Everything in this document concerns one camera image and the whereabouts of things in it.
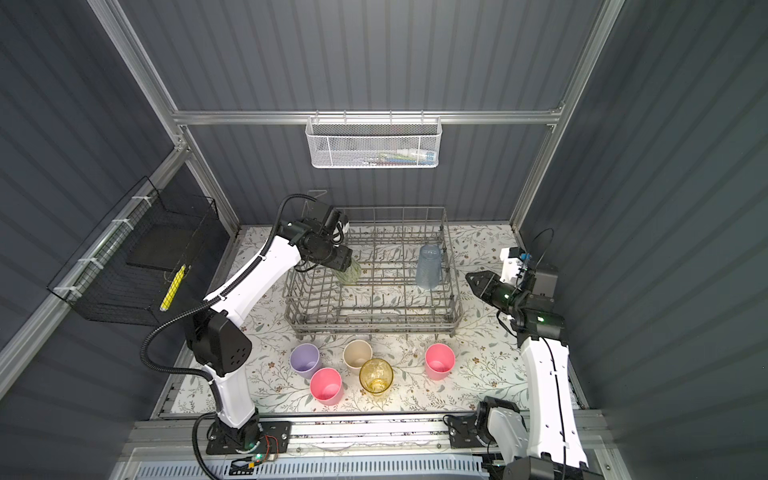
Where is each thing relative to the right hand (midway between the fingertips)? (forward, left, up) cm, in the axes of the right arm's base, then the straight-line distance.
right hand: (474, 279), depth 74 cm
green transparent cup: (+17, +35, -21) cm, 45 cm away
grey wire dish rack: (+14, +15, -24) cm, 32 cm away
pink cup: (-12, +8, -24) cm, 28 cm away
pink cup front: (-19, +39, -24) cm, 50 cm away
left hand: (+11, +36, -5) cm, 38 cm away
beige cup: (-11, +32, -22) cm, 40 cm away
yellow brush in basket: (-5, +72, +4) cm, 72 cm away
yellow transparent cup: (-19, +25, -15) cm, 34 cm away
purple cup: (-13, +46, -20) cm, 51 cm away
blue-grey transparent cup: (+13, +9, -12) cm, 20 cm away
